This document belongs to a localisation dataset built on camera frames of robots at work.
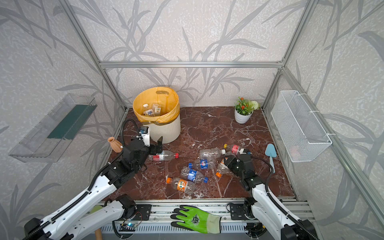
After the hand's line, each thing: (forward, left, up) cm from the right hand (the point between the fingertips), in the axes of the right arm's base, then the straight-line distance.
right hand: (225, 153), depth 86 cm
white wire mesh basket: (-5, -29, +27) cm, 40 cm away
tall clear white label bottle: (+22, +47, +12) cm, 54 cm away
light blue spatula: (+6, -31, -9) cm, 33 cm away
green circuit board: (-34, +50, -8) cm, 61 cm away
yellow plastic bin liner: (+34, +37, +12) cm, 51 cm away
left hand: (+3, +37, +18) cm, 41 cm away
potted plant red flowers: (+29, -15, +7) cm, 34 cm away
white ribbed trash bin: (+13, +33, +6) cm, 36 cm away
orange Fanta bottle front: (-17, +24, -2) cm, 30 cm away
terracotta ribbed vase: (+6, +66, +2) cm, 66 cm away
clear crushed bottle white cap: (+3, +8, -5) cm, 10 cm away
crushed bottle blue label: (-11, +19, -4) cm, 22 cm away
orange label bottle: (-8, +2, -2) cm, 9 cm away
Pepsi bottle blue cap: (-5, +12, -2) cm, 13 cm away
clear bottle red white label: (0, +36, -2) cm, 36 cm away
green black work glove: (-32, +16, -5) cm, 36 cm away
